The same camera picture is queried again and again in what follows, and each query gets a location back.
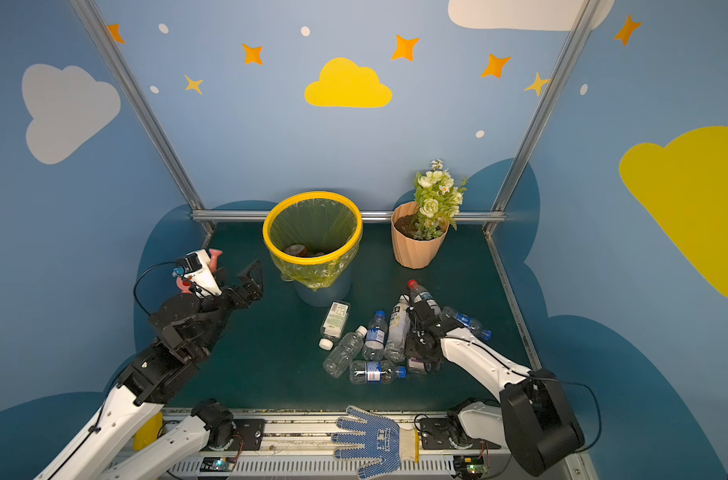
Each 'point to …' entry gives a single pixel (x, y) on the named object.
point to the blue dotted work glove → (383, 439)
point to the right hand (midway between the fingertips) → (419, 348)
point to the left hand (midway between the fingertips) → (247, 265)
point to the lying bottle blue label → (375, 371)
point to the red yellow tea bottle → (296, 249)
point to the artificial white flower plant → (439, 202)
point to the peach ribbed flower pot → (409, 251)
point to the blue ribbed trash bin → (328, 295)
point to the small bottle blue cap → (373, 348)
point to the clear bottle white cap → (340, 357)
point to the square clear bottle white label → (334, 323)
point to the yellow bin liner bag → (312, 237)
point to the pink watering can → (185, 286)
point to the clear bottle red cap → (420, 294)
